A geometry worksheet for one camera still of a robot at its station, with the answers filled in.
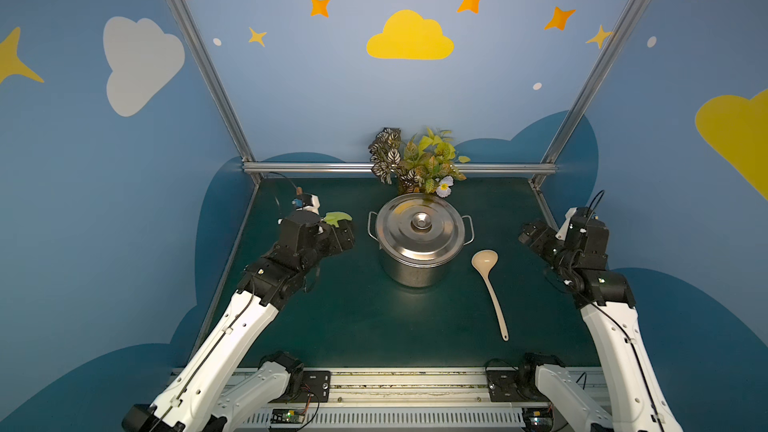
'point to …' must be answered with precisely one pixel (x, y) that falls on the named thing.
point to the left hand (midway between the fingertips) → (338, 223)
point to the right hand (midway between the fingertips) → (539, 230)
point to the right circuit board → (538, 416)
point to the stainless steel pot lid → (420, 229)
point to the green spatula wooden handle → (333, 218)
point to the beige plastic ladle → (484, 260)
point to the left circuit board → (287, 416)
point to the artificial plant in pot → (424, 164)
